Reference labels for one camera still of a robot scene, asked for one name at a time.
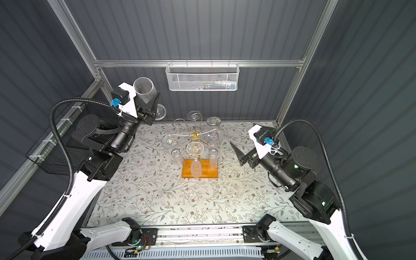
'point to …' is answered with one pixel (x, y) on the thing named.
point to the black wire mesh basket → (49, 155)
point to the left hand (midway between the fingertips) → (146, 88)
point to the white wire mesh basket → (199, 77)
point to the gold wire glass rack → (194, 131)
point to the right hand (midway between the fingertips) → (246, 134)
